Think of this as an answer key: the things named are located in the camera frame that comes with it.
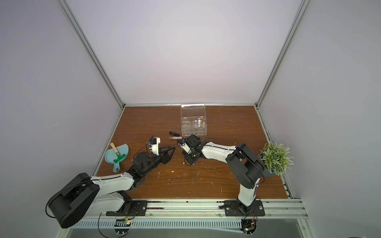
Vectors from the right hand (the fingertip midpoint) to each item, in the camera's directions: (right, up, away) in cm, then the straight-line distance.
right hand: (189, 153), depth 91 cm
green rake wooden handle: (-45, -1, +1) cm, 45 cm away
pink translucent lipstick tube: (+10, +19, +11) cm, 24 cm away
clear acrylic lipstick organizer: (+3, +21, +11) cm, 24 cm away
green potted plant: (+45, +2, -18) cm, 48 cm away
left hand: (-8, +6, -11) cm, 14 cm away
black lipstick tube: (-11, +12, +10) cm, 19 cm away
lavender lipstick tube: (+4, +19, +10) cm, 22 cm away
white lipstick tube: (+6, +19, +12) cm, 23 cm away
